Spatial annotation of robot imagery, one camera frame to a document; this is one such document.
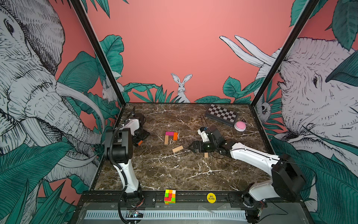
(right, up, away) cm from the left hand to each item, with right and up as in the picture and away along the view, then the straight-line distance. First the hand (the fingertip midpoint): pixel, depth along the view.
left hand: (144, 137), depth 98 cm
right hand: (+34, -2, -15) cm, 37 cm away
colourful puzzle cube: (+21, -27, -28) cm, 44 cm away
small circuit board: (+3, -35, -28) cm, 45 cm away
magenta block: (+18, +2, +4) cm, 19 cm away
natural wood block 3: (+43, -10, -8) cm, 45 cm away
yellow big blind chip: (+44, -29, -23) cm, 57 cm away
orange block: (+22, +1, +2) cm, 22 cm away
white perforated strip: (+21, -35, -28) cm, 50 cm away
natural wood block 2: (+24, -7, -5) cm, 26 cm away
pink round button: (+72, +8, +6) cm, 72 cm away
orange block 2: (-2, -3, -3) cm, 5 cm away
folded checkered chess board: (+61, +16, +12) cm, 65 cm away
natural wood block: (+16, -2, 0) cm, 16 cm away
